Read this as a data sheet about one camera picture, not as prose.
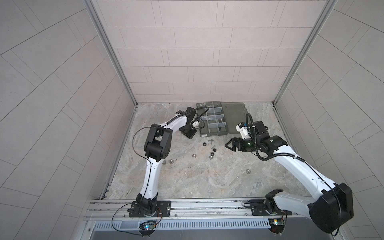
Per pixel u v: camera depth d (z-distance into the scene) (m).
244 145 0.68
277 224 0.68
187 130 0.87
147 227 0.64
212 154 0.89
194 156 0.89
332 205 0.38
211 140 0.96
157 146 0.57
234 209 0.72
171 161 0.87
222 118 1.05
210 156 0.89
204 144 0.94
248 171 0.82
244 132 0.72
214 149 0.91
